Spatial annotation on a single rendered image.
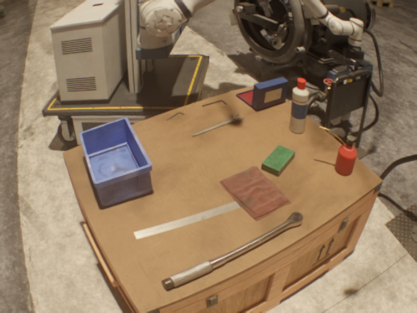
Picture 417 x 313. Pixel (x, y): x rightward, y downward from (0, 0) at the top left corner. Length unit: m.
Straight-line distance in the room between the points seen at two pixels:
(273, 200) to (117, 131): 0.60
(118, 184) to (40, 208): 0.93
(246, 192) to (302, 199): 0.18
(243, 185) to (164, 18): 0.74
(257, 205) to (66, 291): 0.93
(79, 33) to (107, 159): 0.79
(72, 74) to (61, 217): 0.77
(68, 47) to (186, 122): 0.84
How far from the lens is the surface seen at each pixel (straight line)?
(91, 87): 2.06
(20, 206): 2.12
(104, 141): 1.44
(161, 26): 1.57
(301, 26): 2.29
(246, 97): 1.71
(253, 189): 1.24
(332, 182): 1.35
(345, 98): 2.01
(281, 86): 1.64
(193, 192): 1.27
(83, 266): 1.72
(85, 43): 1.95
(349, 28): 2.03
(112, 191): 1.21
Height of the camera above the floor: 1.35
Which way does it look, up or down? 40 degrees down
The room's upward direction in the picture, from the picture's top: straight up
